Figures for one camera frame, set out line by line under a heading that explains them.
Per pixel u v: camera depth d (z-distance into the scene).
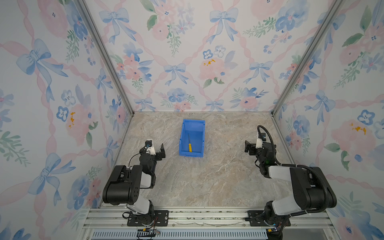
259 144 0.81
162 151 0.87
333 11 0.70
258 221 0.73
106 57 0.86
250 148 0.84
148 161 0.70
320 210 0.44
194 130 1.09
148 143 0.77
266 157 0.71
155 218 0.73
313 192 0.44
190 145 1.00
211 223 0.73
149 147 0.77
